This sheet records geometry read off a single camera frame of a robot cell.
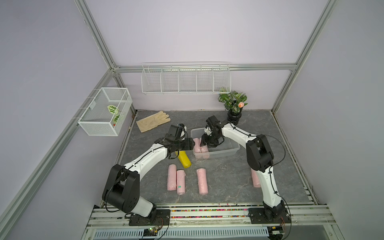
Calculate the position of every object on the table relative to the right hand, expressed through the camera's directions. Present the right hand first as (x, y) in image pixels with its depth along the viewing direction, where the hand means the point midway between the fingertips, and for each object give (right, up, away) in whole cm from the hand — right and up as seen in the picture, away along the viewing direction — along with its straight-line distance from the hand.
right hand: (203, 144), depth 97 cm
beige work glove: (-38, +16, +18) cm, 45 cm away
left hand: (-8, +1, -10) cm, 13 cm away
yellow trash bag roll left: (-12, -8, -6) cm, 16 cm away
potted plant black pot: (+19, +26, -3) cm, 32 cm away
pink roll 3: (-4, -4, -3) cm, 6 cm away
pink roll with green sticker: (-13, -19, -14) cm, 27 cm away
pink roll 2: (-1, -19, -15) cm, 24 cm away
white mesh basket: (-55, +18, -14) cm, 60 cm away
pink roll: (-18, -17, -13) cm, 28 cm away
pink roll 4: (+1, -5, -3) cm, 6 cm away
